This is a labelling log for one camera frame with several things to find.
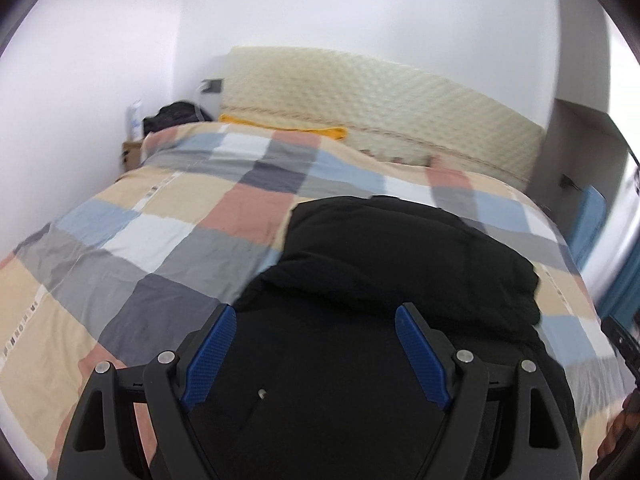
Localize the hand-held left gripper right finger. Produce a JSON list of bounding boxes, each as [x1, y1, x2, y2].
[[395, 302, 583, 480]]

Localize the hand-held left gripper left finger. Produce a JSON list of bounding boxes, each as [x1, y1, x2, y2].
[[56, 305, 238, 480]]

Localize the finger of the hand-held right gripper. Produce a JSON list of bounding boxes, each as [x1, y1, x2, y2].
[[600, 314, 640, 392]]

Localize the black puffer jacket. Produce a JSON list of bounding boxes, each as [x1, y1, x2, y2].
[[190, 195, 583, 480]]

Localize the person's right hand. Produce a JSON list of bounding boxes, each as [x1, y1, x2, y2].
[[596, 389, 640, 463]]

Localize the blue curtain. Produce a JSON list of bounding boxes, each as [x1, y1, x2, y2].
[[599, 240, 640, 317]]

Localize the bed with checkered duvet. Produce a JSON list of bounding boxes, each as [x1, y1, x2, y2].
[[0, 121, 631, 480]]

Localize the floral print pillow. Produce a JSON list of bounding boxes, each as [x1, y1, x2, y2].
[[359, 146, 437, 169]]

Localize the wooden nightstand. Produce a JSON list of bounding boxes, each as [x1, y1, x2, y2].
[[121, 139, 145, 172]]

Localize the grey and white wardrobe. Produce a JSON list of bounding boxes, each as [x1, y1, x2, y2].
[[537, 0, 640, 241]]

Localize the black bag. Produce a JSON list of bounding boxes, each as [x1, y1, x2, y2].
[[143, 102, 215, 136]]

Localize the yellow pillow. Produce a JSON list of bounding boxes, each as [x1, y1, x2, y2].
[[220, 113, 349, 141]]

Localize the white spray bottle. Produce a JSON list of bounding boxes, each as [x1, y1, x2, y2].
[[129, 101, 145, 141]]

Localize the cream quilted headboard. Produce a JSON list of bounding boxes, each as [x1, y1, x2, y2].
[[219, 46, 546, 192]]

